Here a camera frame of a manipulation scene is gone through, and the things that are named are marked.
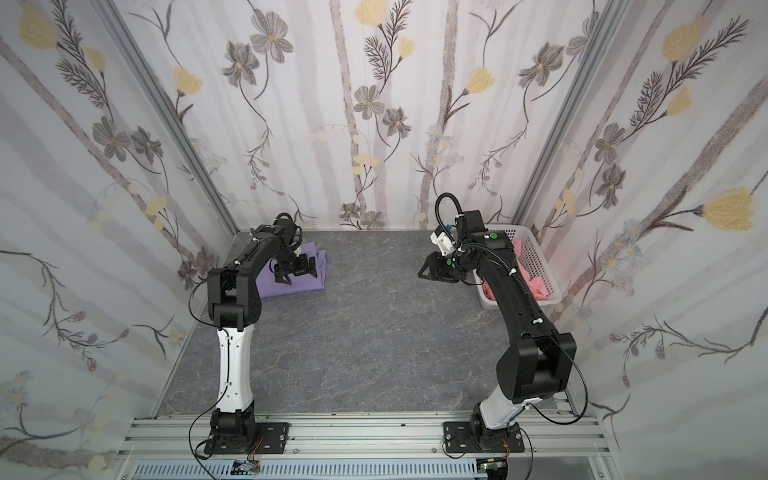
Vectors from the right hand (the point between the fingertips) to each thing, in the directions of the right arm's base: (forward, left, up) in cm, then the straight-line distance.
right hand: (437, 270), depth 79 cm
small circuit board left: (-44, +45, -22) cm, 67 cm away
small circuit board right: (-43, -15, -23) cm, 51 cm away
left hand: (+12, +41, -22) cm, 49 cm away
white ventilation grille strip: (-44, +30, -22) cm, 58 cm away
